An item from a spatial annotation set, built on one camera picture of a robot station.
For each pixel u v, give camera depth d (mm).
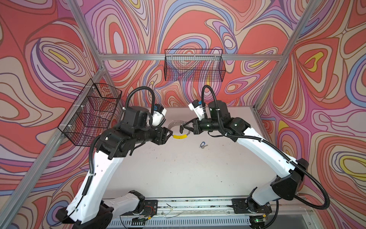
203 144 976
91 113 796
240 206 732
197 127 579
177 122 678
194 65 960
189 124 642
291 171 406
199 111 607
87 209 348
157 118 530
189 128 649
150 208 720
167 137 575
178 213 721
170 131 584
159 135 515
